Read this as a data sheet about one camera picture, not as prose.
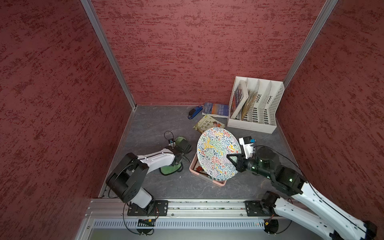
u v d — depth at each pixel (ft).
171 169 2.84
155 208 2.41
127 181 1.44
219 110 3.85
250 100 3.10
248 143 1.96
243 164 1.93
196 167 2.84
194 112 3.70
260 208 2.20
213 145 2.38
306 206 1.56
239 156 2.02
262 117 3.72
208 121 3.61
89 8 2.33
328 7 2.32
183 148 2.35
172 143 2.72
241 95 3.11
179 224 2.54
